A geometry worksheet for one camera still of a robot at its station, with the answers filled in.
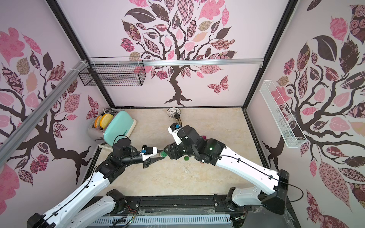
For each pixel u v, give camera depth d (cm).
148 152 56
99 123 86
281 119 79
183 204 75
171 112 114
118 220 73
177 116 100
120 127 87
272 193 39
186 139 47
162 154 66
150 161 62
